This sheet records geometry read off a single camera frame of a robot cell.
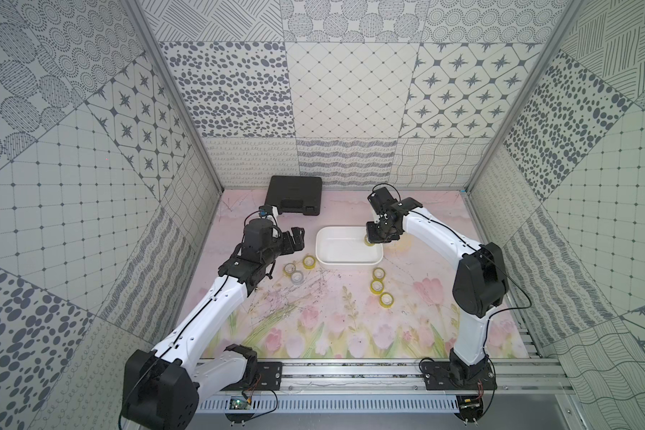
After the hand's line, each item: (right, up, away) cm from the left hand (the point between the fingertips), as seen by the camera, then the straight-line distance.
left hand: (289, 227), depth 80 cm
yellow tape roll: (+4, -14, +17) cm, 23 cm away
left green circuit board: (-12, -47, -8) cm, 50 cm away
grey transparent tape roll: (-3, -16, +16) cm, 22 cm away
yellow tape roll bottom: (+31, -25, +9) cm, 41 cm away
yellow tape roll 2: (+24, -5, +2) cm, 24 cm away
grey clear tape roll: (0, -19, +14) cm, 24 cm away
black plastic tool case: (-3, +12, +35) cm, 37 cm away
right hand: (+28, -5, +11) cm, 31 cm away
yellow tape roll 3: (+28, -22, +11) cm, 37 cm away
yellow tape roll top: (+30, -17, +15) cm, 38 cm away
